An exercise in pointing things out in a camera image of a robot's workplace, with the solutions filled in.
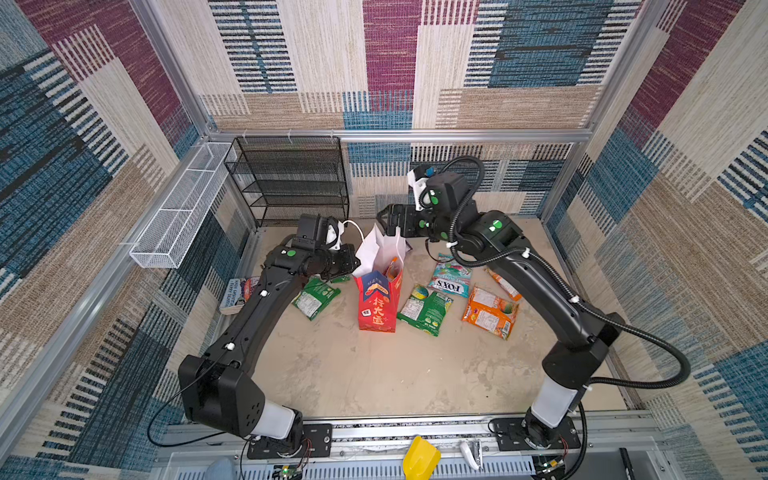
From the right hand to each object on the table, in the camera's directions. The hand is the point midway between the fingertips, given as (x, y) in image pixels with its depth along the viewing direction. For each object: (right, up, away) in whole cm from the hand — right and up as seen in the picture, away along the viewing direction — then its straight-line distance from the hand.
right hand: (394, 222), depth 69 cm
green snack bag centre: (+10, -25, +25) cm, 37 cm away
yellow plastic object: (+6, -55, +1) cm, 55 cm away
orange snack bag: (+30, -25, +24) cm, 46 cm away
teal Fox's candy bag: (+19, -15, +32) cm, 40 cm away
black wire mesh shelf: (-37, +19, +41) cm, 58 cm away
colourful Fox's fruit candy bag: (+1, -13, +36) cm, 38 cm away
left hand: (-8, -8, +10) cm, 15 cm away
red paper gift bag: (-4, -13, +6) cm, 15 cm away
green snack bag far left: (-24, -21, +28) cm, 42 cm away
